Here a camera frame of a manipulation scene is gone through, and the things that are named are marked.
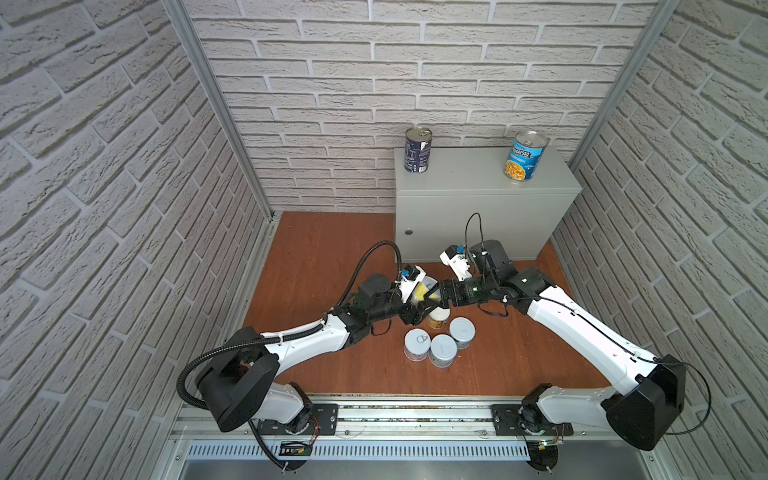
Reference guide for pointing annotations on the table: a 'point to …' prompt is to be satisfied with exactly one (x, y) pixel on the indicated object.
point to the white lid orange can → (437, 317)
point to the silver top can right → (462, 331)
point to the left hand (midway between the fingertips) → (430, 291)
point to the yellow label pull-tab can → (425, 286)
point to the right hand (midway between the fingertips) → (436, 295)
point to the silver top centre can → (443, 349)
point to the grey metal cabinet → (466, 197)
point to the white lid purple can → (417, 343)
